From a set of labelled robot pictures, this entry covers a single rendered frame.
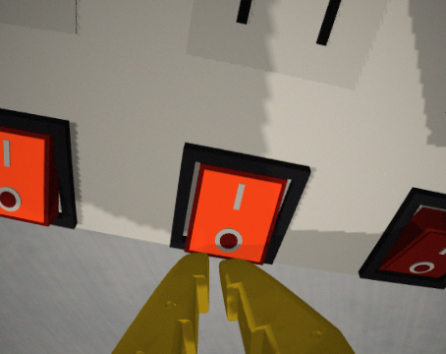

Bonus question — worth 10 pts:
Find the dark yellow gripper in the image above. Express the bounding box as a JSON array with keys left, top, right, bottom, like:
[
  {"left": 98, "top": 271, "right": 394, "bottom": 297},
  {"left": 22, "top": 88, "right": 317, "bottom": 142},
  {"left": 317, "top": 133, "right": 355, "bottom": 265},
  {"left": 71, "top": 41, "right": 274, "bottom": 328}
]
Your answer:
[{"left": 111, "top": 253, "right": 356, "bottom": 354}]

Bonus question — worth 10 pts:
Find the white power strip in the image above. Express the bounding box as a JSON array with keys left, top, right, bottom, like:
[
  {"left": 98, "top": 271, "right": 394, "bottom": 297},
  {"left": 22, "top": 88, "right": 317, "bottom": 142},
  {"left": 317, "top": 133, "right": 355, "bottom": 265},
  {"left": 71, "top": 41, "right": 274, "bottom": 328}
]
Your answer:
[{"left": 0, "top": 0, "right": 446, "bottom": 289}]

